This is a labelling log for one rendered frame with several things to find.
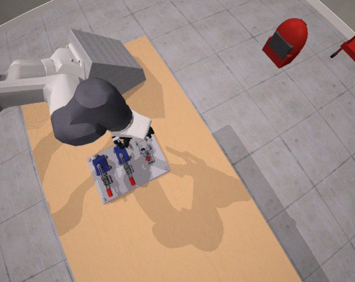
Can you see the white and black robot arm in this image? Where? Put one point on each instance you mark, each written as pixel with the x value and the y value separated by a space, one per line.
pixel 81 110

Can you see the blue flat plate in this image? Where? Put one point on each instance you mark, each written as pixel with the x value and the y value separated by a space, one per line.
pixel 102 161

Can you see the blue rectangular block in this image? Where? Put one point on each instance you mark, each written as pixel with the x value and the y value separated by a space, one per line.
pixel 124 152

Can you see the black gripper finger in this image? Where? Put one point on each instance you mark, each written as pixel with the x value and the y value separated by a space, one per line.
pixel 149 133
pixel 126 144

